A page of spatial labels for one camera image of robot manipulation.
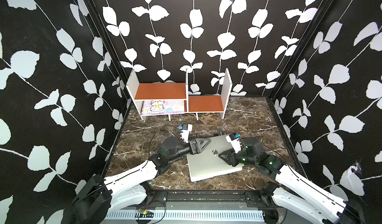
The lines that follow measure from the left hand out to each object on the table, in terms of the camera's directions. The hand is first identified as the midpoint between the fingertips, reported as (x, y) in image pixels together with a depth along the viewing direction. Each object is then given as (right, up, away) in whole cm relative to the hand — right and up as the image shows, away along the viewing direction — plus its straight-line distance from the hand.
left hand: (208, 141), depth 70 cm
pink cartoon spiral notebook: (-28, +16, +28) cm, 43 cm away
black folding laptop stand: (+11, 0, +29) cm, 31 cm away
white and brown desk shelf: (-30, +21, +15) cm, 40 cm away
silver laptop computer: (+1, -15, +8) cm, 17 cm away
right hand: (+8, -8, +6) cm, 13 cm away
